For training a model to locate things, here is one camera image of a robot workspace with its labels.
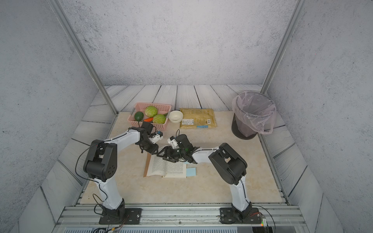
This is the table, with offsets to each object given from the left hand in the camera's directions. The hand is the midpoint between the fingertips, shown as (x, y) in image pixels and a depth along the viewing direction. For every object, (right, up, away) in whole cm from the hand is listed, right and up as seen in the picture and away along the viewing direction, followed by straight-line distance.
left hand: (157, 150), depth 96 cm
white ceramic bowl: (+10, +23, +19) cm, 31 cm away
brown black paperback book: (+1, -7, -9) cm, 12 cm away
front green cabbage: (-1, +21, +11) cm, 24 cm away
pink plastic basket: (-1, +30, +23) cm, 38 cm away
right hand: (+4, -2, -12) cm, 12 cm away
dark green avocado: (-18, +23, +16) cm, 34 cm away
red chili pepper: (-11, +20, +18) cm, 29 cm away
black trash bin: (+54, +13, +10) cm, 57 cm away
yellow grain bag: (+27, +22, +19) cm, 40 cm away
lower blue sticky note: (+22, -11, -8) cm, 26 cm away
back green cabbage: (-8, +27, +16) cm, 33 cm away
